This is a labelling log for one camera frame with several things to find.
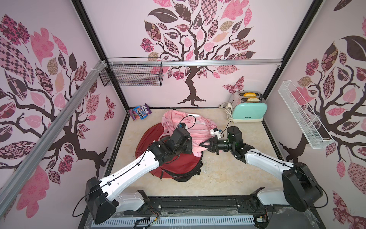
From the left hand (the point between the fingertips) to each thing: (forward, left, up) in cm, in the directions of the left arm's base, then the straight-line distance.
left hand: (189, 147), depth 74 cm
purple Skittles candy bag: (+47, +35, -18) cm, 61 cm away
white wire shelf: (+10, -65, +6) cm, 66 cm away
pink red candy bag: (+40, +45, -19) cm, 63 cm away
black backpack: (-11, +6, -16) cm, 20 cm away
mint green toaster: (+34, -44, -4) cm, 56 cm away
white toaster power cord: (+38, -31, -11) cm, 50 cm away
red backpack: (-3, +7, -15) cm, 17 cm away
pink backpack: (+19, -7, -8) cm, 21 cm away
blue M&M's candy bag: (+42, +39, -17) cm, 60 cm away
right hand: (0, -5, -1) cm, 5 cm away
